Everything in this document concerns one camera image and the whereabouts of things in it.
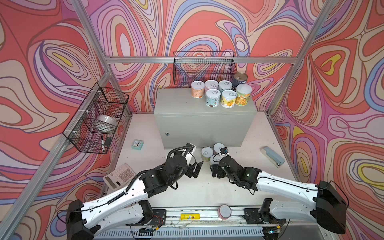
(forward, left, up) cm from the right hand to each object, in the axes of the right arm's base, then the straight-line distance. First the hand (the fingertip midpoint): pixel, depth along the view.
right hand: (218, 168), depth 82 cm
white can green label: (+11, +5, -2) cm, 13 cm away
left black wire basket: (+13, +61, +26) cm, 68 cm away
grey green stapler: (+5, -37, -4) cm, 37 cm away
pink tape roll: (-21, 0, -3) cm, 21 cm away
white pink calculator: (-1, +58, -5) cm, 58 cm away
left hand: (0, +12, +14) cm, 19 cm away
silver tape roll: (+13, +55, +26) cm, 63 cm away
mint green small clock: (+21, +51, -4) cm, 56 cm away
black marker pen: (+6, +58, +19) cm, 61 cm away
